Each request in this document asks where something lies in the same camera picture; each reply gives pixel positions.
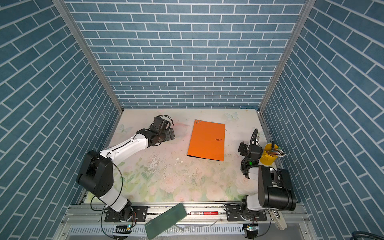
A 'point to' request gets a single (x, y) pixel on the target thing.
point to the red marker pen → (204, 213)
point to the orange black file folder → (207, 140)
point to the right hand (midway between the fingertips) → (250, 142)
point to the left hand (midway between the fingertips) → (168, 134)
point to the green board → (165, 221)
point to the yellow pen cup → (266, 159)
